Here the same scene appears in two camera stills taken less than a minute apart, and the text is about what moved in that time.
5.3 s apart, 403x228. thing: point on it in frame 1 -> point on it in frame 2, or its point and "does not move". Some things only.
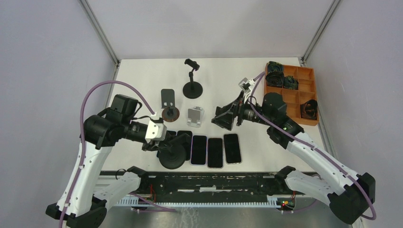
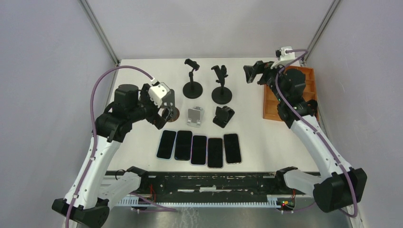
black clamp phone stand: x=192 y=90 does not move
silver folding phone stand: x=195 y=115 does not move
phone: x=232 y=149 does not move
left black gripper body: x=150 y=145 -> x=156 y=118
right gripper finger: x=233 y=107 -> x=257 y=68
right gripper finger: x=225 y=121 -> x=250 y=78
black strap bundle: x=309 y=109 does not move
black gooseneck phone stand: x=173 y=156 -> x=221 y=95
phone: x=215 y=153 does not move
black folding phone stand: x=222 y=114 does not move
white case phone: x=199 y=150 does not move
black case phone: x=188 y=151 does not move
